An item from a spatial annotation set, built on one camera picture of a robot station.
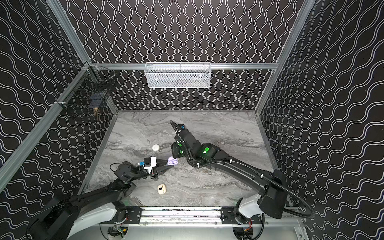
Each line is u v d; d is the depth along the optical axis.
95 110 0.83
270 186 0.40
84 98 0.92
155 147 0.98
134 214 0.75
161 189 0.81
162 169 0.64
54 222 0.41
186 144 0.52
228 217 0.73
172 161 0.67
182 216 0.76
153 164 0.59
